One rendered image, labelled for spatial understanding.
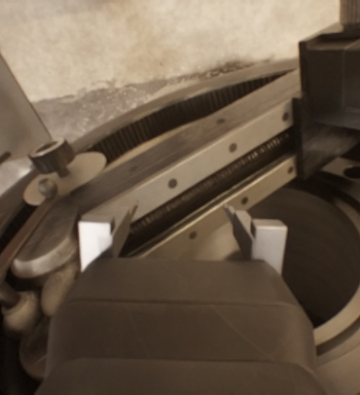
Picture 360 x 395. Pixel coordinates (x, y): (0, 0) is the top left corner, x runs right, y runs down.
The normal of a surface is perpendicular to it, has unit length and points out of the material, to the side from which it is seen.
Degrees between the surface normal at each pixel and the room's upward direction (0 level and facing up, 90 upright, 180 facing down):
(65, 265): 47
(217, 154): 38
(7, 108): 0
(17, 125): 0
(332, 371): 90
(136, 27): 0
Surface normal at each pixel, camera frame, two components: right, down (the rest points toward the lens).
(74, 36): -0.12, 0.61
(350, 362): -0.29, -0.77
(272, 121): 0.49, 0.38
